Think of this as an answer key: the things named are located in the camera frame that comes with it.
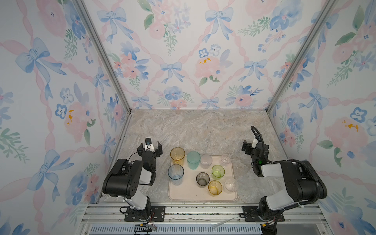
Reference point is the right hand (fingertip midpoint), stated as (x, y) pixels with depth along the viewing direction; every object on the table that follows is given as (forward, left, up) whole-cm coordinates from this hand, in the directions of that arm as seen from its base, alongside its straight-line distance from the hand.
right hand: (253, 140), depth 93 cm
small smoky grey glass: (-23, +33, -6) cm, 40 cm away
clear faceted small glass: (-10, +18, -7) cm, 22 cm away
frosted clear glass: (-12, +31, -5) cm, 34 cm away
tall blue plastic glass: (-22, +48, +3) cm, 53 cm away
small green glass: (-18, +24, -5) cm, 31 cm away
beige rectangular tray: (-29, +41, -6) cm, 50 cm away
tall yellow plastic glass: (-15, +47, +9) cm, 50 cm away
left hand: (-3, +65, +3) cm, 65 cm away
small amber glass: (-27, +26, -6) cm, 38 cm away
